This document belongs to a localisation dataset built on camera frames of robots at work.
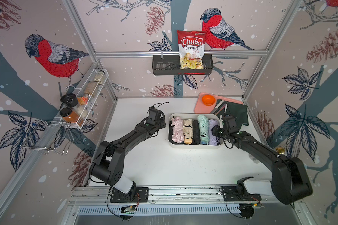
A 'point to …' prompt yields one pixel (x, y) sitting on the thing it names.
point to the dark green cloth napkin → (240, 112)
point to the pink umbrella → (178, 131)
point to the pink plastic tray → (201, 108)
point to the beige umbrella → (188, 131)
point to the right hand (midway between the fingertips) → (212, 128)
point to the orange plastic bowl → (208, 100)
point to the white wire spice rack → (81, 109)
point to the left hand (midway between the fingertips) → (165, 118)
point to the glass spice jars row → (90, 88)
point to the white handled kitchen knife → (217, 107)
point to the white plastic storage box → (188, 146)
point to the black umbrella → (195, 132)
